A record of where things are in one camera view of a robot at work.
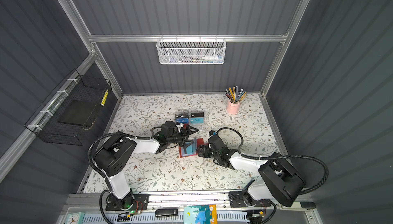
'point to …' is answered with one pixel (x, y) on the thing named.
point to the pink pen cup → (233, 108)
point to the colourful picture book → (200, 214)
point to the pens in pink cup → (235, 96)
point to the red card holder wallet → (199, 140)
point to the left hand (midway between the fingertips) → (198, 135)
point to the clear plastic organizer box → (194, 117)
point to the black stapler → (166, 212)
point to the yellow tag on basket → (104, 99)
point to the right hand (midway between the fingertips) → (203, 150)
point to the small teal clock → (75, 218)
